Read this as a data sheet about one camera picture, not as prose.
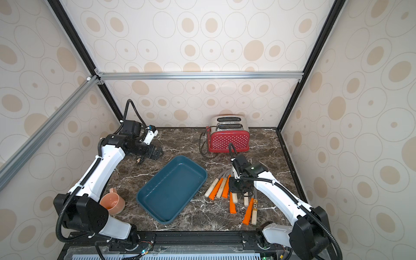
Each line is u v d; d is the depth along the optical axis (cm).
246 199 85
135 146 64
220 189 88
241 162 64
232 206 83
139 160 100
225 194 87
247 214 81
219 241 75
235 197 76
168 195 87
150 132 73
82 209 41
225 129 96
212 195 87
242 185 66
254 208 83
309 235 40
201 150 100
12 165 52
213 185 90
